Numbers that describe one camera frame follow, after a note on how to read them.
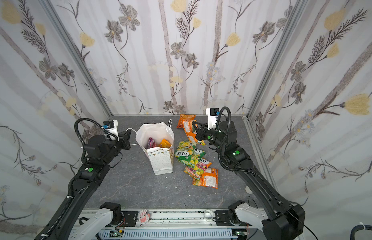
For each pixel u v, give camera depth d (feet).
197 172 2.80
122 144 2.07
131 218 2.41
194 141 2.35
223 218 2.40
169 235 2.30
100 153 1.71
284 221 1.24
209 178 2.75
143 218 2.36
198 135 1.99
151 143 2.83
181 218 2.46
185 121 2.46
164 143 2.98
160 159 2.57
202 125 2.03
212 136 1.94
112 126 1.98
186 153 3.06
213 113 1.92
